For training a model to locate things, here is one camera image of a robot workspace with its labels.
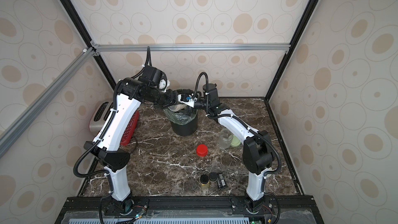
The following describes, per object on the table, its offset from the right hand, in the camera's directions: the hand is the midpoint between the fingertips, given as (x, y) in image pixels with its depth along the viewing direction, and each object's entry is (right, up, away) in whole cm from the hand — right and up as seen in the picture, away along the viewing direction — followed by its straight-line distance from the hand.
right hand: (186, 98), depth 80 cm
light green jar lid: (+29, -25, +13) cm, 40 cm away
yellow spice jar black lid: (+9, -40, -8) cm, 42 cm away
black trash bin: (-3, -19, +21) cm, 29 cm away
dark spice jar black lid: (+14, -39, -7) cm, 42 cm away
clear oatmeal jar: (+23, -22, +15) cm, 35 cm away
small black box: (+18, -43, 0) cm, 47 cm away
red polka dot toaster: (-51, -10, +9) cm, 52 cm away
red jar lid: (+8, -30, +13) cm, 34 cm away
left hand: (0, -3, -9) cm, 10 cm away
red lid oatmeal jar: (-3, -5, -9) cm, 11 cm away
